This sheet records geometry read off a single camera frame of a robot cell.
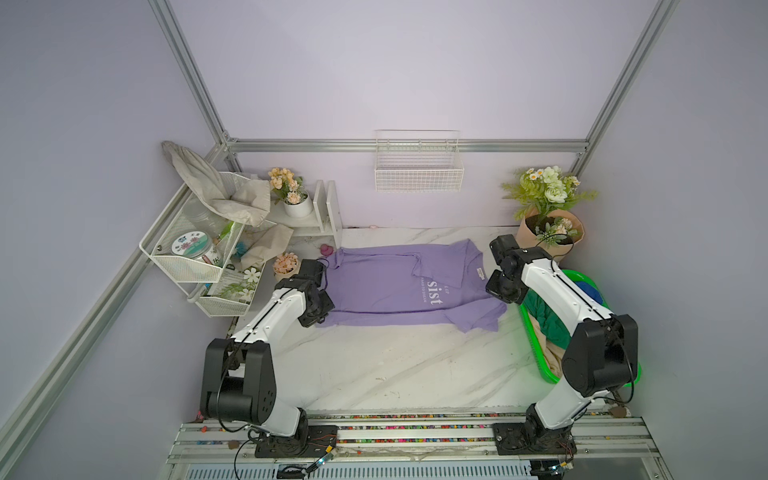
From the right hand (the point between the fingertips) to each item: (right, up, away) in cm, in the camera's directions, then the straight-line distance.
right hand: (500, 299), depth 88 cm
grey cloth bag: (-72, +28, -7) cm, 78 cm away
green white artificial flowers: (+15, +33, 0) cm, 36 cm away
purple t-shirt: (-19, +5, +16) cm, 25 cm away
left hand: (-53, -4, +2) cm, 53 cm away
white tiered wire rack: (-74, +17, -14) cm, 77 cm away
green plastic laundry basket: (+26, +6, +9) cm, 29 cm away
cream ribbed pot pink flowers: (-67, +10, +7) cm, 68 cm away
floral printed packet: (-77, +4, -3) cm, 77 cm away
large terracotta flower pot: (+20, +21, +5) cm, 29 cm away
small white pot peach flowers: (-64, +31, +8) cm, 71 cm away
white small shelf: (-57, +24, +16) cm, 64 cm away
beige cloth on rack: (-71, +16, +4) cm, 73 cm away
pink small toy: (-58, +15, +25) cm, 65 cm away
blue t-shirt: (+30, +1, +2) cm, 30 cm away
